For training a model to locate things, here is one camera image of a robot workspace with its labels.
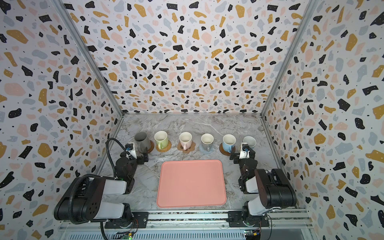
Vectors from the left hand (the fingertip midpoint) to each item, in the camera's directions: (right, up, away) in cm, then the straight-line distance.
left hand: (137, 146), depth 87 cm
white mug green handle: (+11, +4, +11) cm, 16 cm away
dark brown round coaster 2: (+52, -5, +12) cm, 54 cm away
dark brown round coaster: (+4, -2, +14) cm, 15 cm away
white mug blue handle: (+55, +2, +10) cm, 56 cm away
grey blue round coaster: (+43, -5, +12) cm, 45 cm away
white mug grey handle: (+41, +2, +12) cm, 43 cm away
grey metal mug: (+1, +2, +5) cm, 6 cm away
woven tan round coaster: (+13, -4, +13) cm, 19 cm away
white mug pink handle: (+27, +3, +9) cm, 29 cm away
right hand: (+60, +1, +1) cm, 60 cm away
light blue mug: (+68, +2, +6) cm, 69 cm away
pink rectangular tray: (+27, -22, 0) cm, 35 cm away
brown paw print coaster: (+28, -4, +12) cm, 31 cm away
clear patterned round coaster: (+63, -3, +14) cm, 64 cm away
